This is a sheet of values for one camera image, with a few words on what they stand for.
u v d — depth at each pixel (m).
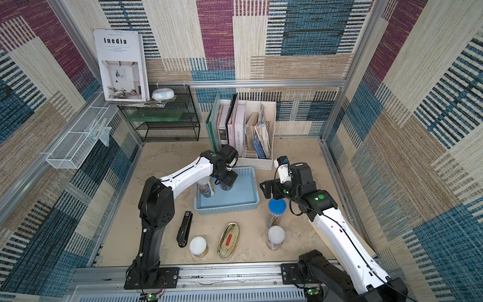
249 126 1.00
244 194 0.94
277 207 0.70
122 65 0.78
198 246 0.76
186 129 1.19
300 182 0.55
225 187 0.95
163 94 0.87
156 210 0.53
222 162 0.73
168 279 0.73
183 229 0.83
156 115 0.95
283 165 0.66
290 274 0.73
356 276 0.39
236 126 0.91
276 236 0.73
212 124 0.87
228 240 0.79
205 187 0.88
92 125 0.79
